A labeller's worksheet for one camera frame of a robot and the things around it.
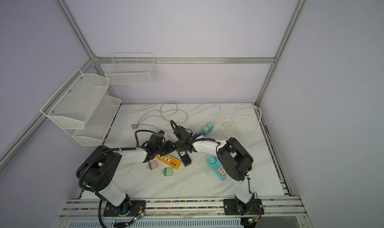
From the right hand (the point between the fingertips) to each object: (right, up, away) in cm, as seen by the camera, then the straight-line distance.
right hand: (179, 143), depth 93 cm
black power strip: (+4, -8, -5) cm, 10 cm away
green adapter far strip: (+17, +8, +3) cm, 19 cm away
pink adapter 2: (+25, -12, -14) cm, 31 cm away
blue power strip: (+15, +6, +7) cm, 17 cm away
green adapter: (-5, -14, -9) cm, 18 cm away
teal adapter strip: (+20, +12, +6) cm, 24 cm away
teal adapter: (+20, -7, -11) cm, 24 cm away
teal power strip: (+22, -12, -9) cm, 27 cm away
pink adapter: (-15, -11, -7) cm, 20 cm away
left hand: (-2, -3, 0) cm, 3 cm away
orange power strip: (-5, -9, -5) cm, 12 cm away
